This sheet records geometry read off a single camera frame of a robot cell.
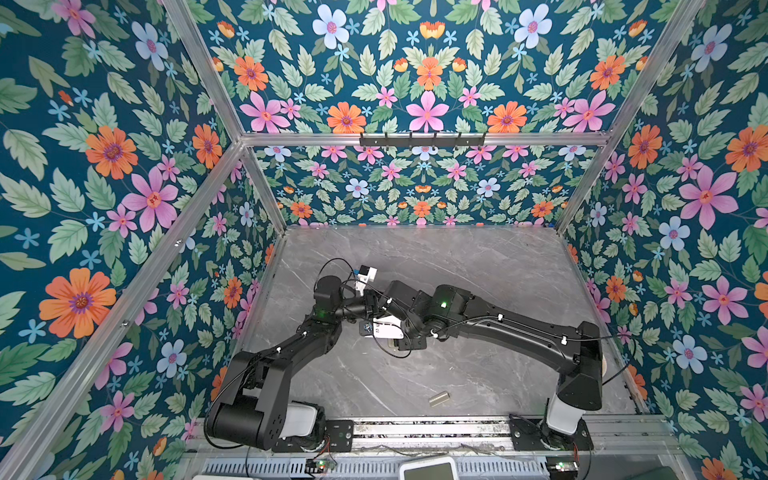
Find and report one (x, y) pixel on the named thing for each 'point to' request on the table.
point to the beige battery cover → (439, 398)
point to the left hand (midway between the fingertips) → (401, 300)
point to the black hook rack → (422, 142)
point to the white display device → (440, 468)
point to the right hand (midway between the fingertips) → (397, 323)
